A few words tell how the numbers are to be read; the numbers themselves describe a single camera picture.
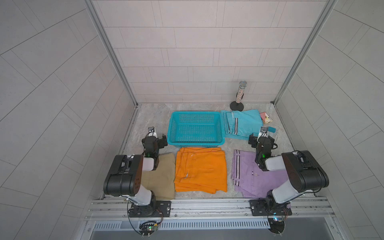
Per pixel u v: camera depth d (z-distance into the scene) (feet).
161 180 2.58
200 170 2.71
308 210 2.33
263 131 2.58
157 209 2.30
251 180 2.59
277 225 2.23
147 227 2.12
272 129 3.32
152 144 2.28
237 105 3.72
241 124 3.33
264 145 2.28
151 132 2.53
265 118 3.45
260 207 2.34
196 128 3.35
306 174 1.48
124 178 1.42
